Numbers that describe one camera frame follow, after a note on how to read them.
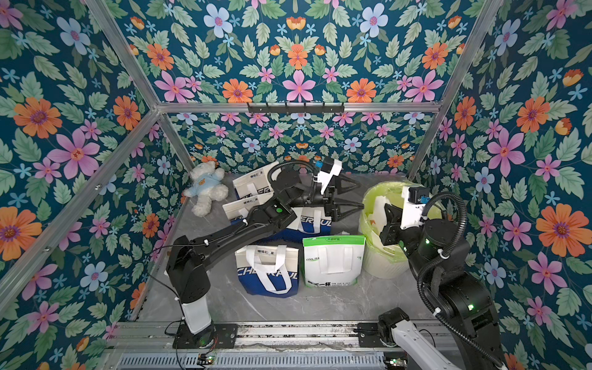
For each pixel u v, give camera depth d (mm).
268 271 643
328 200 552
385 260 664
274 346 718
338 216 554
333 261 734
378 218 582
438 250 350
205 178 1073
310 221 837
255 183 869
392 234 482
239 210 799
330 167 538
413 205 436
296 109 921
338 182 627
